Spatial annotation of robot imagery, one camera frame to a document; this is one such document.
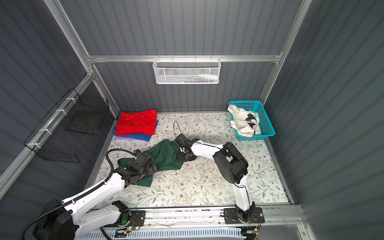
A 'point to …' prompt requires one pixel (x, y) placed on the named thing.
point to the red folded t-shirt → (143, 121)
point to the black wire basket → (61, 135)
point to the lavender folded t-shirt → (118, 137)
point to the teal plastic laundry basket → (266, 127)
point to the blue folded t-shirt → (135, 135)
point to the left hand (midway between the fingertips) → (149, 167)
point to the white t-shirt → (245, 122)
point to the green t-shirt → (165, 155)
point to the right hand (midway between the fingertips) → (183, 160)
